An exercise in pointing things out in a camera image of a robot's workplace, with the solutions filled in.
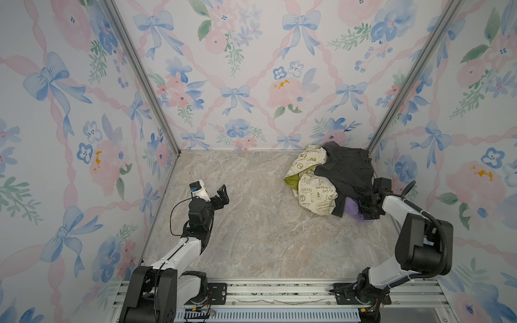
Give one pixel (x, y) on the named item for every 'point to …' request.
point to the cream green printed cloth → (315, 192)
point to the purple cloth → (351, 208)
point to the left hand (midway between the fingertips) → (216, 186)
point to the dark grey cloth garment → (351, 169)
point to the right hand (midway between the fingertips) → (358, 204)
